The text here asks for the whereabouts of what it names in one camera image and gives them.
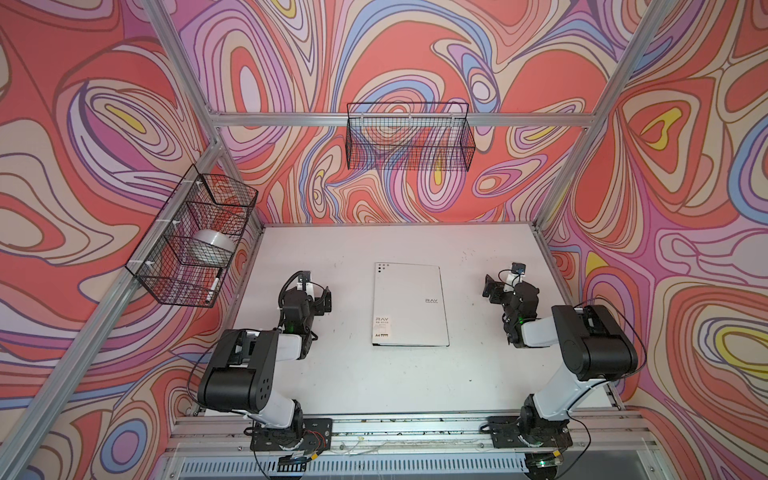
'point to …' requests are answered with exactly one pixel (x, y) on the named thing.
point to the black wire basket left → (188, 254)
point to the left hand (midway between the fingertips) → (314, 285)
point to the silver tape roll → (216, 239)
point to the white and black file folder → (408, 308)
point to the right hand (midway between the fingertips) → (502, 282)
